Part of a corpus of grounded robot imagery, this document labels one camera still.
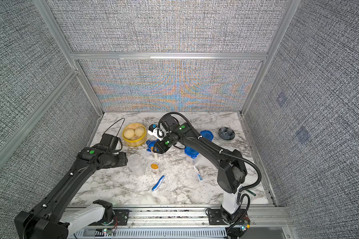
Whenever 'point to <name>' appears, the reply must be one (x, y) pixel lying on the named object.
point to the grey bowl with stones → (226, 133)
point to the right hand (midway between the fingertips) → (156, 143)
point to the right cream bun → (139, 131)
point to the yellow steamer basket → (134, 134)
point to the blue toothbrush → (158, 183)
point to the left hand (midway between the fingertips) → (125, 159)
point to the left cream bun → (129, 133)
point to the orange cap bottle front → (154, 168)
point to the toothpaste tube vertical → (197, 173)
